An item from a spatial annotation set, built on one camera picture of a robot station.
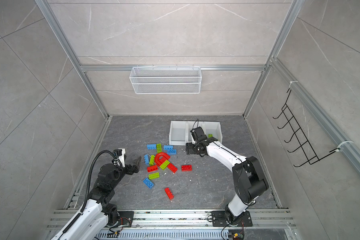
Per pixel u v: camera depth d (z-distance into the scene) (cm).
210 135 69
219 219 73
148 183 84
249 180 45
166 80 101
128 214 74
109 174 60
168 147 98
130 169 72
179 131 105
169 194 80
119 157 68
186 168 90
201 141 69
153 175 88
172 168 90
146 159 93
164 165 91
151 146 98
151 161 92
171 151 97
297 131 68
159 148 98
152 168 90
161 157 95
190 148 80
